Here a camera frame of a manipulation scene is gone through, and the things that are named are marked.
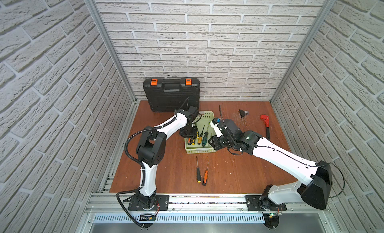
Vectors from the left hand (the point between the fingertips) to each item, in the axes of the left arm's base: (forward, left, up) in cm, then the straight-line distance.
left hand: (192, 134), depth 93 cm
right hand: (-12, -10, +13) cm, 20 cm away
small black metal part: (+21, -39, -3) cm, 44 cm away
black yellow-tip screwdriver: (-22, -3, -5) cm, 23 cm away
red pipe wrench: (+13, -55, -3) cm, 56 cm away
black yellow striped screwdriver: (-3, -1, -3) cm, 4 cm away
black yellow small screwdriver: (+3, -4, -3) cm, 6 cm away
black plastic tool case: (+23, +16, +14) cm, 31 cm away
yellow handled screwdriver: (+1, -6, -4) cm, 7 cm away
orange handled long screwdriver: (-26, -6, -4) cm, 27 cm away
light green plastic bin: (+16, -11, -2) cm, 20 cm away
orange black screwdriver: (-5, +2, 0) cm, 5 cm away
